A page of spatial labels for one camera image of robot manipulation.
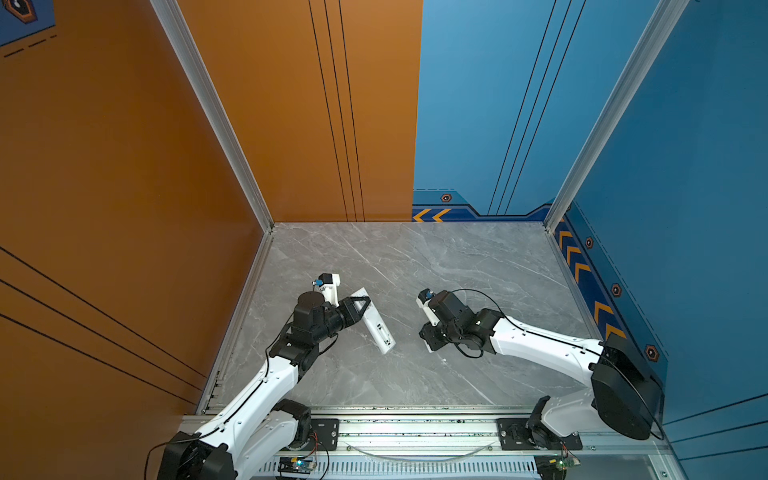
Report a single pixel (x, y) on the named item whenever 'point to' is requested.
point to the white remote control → (375, 322)
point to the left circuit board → (298, 465)
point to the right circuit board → (555, 466)
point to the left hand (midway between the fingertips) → (369, 298)
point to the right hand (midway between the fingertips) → (421, 333)
